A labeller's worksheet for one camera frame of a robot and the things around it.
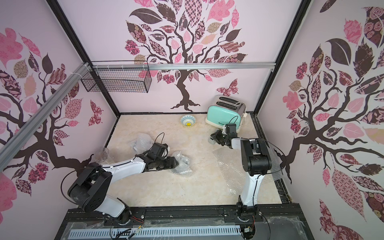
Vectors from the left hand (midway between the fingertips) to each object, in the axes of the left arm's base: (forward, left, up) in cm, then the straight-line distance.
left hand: (175, 167), depth 89 cm
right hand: (+23, -25, +3) cm, 33 cm away
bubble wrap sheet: (-3, -6, +5) cm, 8 cm away
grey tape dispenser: (+18, -24, +2) cm, 30 cm away
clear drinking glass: (+3, +41, +9) cm, 42 cm away
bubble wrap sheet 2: (+13, +22, +7) cm, 26 cm away
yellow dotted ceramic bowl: (+39, -7, 0) cm, 39 cm away
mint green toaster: (+34, -34, +15) cm, 50 cm away
